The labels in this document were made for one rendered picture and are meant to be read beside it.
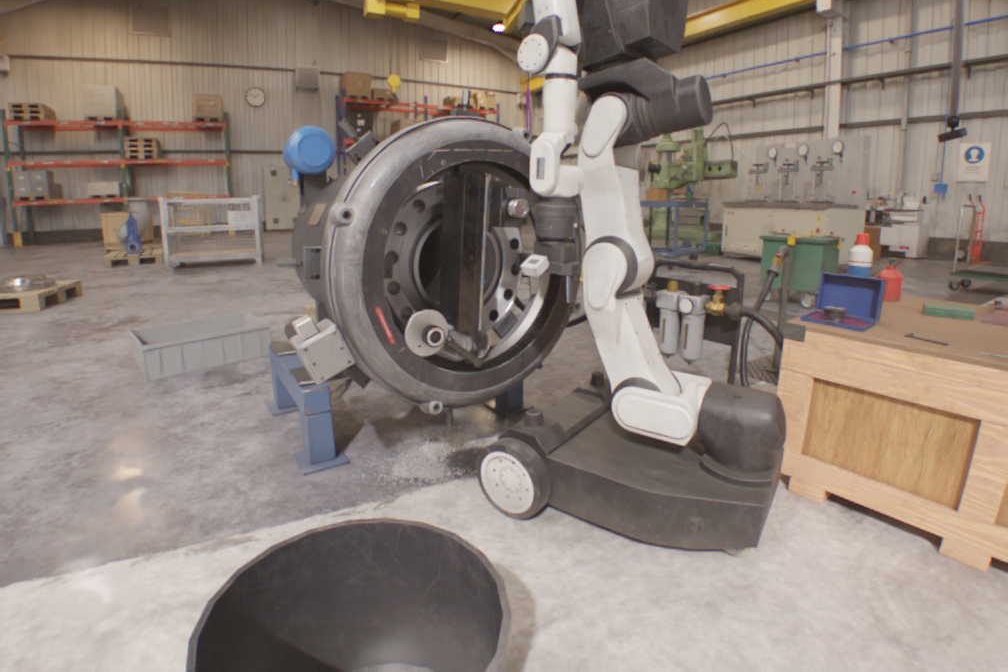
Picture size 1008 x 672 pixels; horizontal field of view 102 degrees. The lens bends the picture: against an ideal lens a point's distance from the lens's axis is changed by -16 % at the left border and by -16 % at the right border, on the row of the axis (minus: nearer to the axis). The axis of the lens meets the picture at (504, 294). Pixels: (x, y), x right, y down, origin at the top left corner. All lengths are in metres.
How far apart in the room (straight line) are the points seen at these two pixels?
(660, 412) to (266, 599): 0.85
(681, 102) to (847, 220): 6.13
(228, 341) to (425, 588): 2.11
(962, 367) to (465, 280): 1.12
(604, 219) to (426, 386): 0.59
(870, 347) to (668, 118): 0.72
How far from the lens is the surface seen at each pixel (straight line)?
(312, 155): 1.79
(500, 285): 1.41
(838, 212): 7.01
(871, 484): 1.46
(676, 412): 1.15
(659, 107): 1.15
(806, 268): 4.23
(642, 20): 1.16
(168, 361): 2.61
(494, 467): 1.26
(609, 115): 1.16
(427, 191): 1.27
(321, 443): 1.54
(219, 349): 2.65
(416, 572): 0.70
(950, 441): 1.40
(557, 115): 1.04
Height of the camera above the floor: 0.76
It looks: 10 degrees down
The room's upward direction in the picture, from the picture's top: straight up
